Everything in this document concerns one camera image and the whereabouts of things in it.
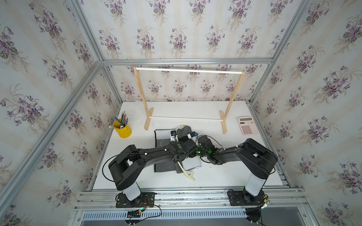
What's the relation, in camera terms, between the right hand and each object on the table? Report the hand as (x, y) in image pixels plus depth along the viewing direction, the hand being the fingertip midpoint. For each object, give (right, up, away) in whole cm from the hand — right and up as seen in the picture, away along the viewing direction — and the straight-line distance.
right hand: (184, 150), depth 89 cm
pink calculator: (+47, +15, +13) cm, 51 cm away
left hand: (-4, 0, -2) cm, 4 cm away
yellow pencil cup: (-39, +11, +4) cm, 41 cm away
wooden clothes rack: (-29, +26, +23) cm, 45 cm away
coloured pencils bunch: (-40, +19, +4) cm, 44 cm away
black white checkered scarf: (-14, +8, +8) cm, 18 cm away
